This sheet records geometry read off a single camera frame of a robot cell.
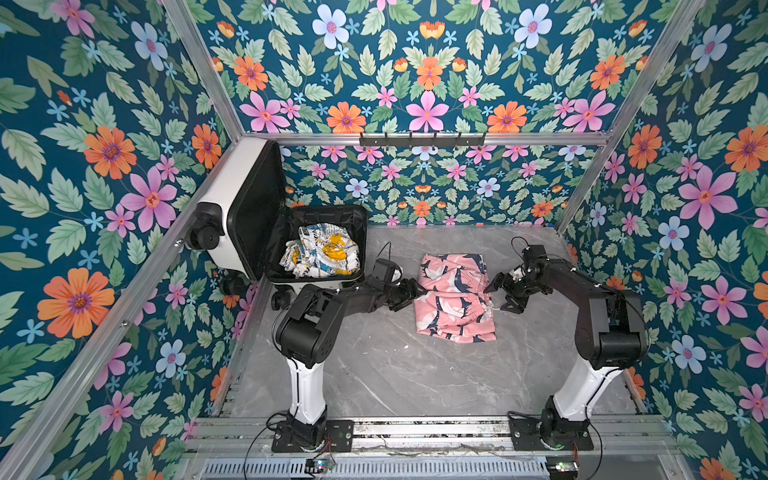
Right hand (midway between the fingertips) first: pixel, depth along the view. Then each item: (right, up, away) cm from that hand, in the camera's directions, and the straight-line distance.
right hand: (493, 294), depth 94 cm
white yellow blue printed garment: (-57, +14, +5) cm, 59 cm away
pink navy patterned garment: (-13, -4, -1) cm, 13 cm away
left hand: (-22, +2, -1) cm, 22 cm away
